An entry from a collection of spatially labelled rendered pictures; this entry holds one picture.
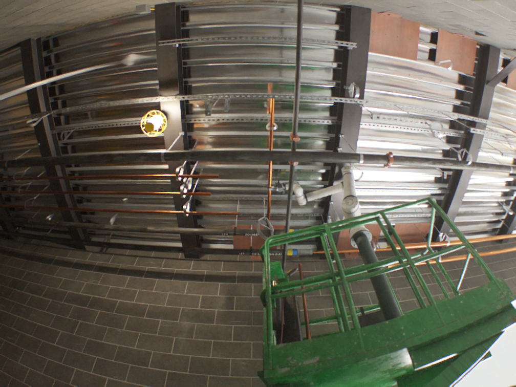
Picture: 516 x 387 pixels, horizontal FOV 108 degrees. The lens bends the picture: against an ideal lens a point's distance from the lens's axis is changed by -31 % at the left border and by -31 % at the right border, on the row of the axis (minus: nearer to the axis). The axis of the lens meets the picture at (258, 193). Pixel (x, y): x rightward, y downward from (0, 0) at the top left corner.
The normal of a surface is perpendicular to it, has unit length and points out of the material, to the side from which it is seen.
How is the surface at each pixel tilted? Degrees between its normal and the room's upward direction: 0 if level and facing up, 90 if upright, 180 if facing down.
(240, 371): 90
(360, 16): 180
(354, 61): 180
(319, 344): 90
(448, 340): 90
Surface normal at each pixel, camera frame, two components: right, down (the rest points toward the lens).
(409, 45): 0.00, 0.51
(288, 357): -0.26, -0.83
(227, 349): 0.01, -0.86
